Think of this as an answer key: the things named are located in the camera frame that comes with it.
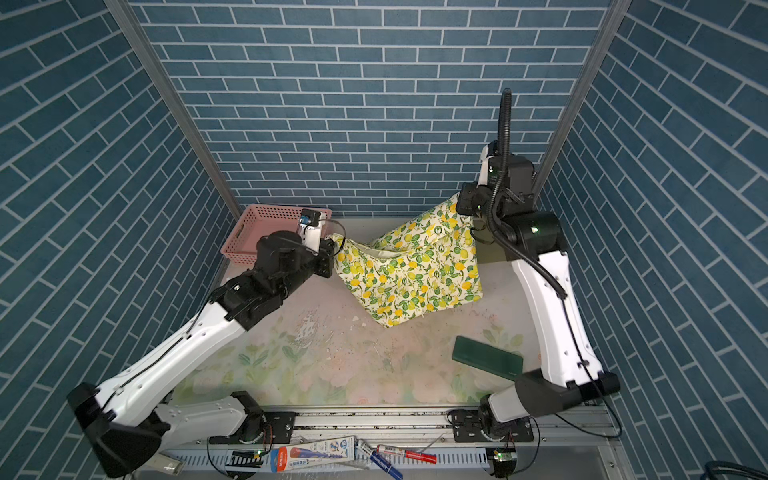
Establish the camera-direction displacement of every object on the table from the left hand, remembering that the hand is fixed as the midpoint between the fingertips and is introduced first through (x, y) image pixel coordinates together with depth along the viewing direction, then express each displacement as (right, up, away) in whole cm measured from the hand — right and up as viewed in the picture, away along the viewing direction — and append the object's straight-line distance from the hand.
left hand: (336, 240), depth 71 cm
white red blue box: (-5, -50, -2) cm, 50 cm away
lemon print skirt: (+19, -7, +8) cm, 22 cm away
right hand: (+30, +13, -5) cm, 33 cm away
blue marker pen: (+10, -51, -2) cm, 52 cm away
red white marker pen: (+18, -51, -2) cm, 54 cm away
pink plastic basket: (-42, +8, +48) cm, 64 cm away
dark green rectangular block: (+42, -35, +18) cm, 57 cm away
